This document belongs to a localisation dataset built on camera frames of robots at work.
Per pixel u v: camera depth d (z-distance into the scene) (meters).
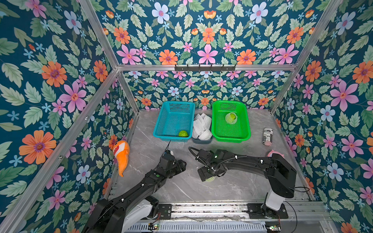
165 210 0.74
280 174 0.45
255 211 0.74
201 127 1.04
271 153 0.92
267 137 0.99
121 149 0.89
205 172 0.74
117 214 0.41
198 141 0.99
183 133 0.98
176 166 0.73
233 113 1.08
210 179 0.73
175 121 1.11
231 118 1.05
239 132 1.05
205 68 0.93
